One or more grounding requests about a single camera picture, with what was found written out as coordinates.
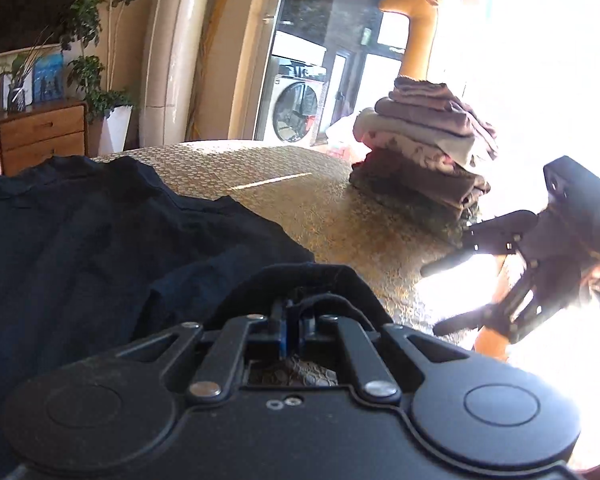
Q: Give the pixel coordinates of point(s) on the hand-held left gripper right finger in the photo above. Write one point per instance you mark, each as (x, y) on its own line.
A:
(307, 332)

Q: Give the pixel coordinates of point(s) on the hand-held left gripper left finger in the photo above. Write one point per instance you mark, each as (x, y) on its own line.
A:
(281, 330)

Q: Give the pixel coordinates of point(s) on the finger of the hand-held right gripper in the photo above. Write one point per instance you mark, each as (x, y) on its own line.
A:
(500, 232)
(470, 317)

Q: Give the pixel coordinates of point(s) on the navy blue garment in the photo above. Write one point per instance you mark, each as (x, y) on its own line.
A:
(105, 240)

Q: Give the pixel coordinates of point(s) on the stack of folded clothes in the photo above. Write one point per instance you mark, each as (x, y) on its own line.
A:
(420, 180)

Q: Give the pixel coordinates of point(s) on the white washing machine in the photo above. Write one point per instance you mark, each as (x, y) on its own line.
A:
(295, 110)

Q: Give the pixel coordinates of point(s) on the white square planter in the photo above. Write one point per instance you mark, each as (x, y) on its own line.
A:
(116, 130)

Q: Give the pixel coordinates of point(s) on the yellow curtain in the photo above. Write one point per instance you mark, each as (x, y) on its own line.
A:
(215, 60)

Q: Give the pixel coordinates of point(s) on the cream standing air conditioner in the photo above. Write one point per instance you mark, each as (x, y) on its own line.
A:
(180, 60)

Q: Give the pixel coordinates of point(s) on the wooden television cabinet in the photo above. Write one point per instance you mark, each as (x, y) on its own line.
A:
(40, 132)

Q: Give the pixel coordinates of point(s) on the blue picture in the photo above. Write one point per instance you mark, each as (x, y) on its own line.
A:
(47, 77)

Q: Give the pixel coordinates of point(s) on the dark vase with green plant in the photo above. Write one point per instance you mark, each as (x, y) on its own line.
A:
(16, 100)

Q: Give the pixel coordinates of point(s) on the tall green houseplant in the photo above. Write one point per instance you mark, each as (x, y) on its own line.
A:
(85, 15)

